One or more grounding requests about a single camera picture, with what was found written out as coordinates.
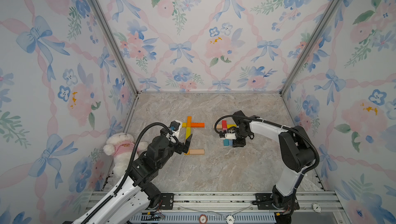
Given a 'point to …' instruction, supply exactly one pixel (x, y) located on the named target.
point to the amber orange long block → (189, 121)
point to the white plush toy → (121, 146)
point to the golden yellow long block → (187, 154)
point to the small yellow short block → (229, 125)
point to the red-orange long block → (197, 125)
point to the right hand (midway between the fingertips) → (235, 138)
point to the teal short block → (226, 142)
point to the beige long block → (196, 152)
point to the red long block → (224, 124)
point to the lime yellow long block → (188, 132)
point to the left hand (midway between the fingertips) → (183, 130)
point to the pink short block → (224, 129)
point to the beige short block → (219, 126)
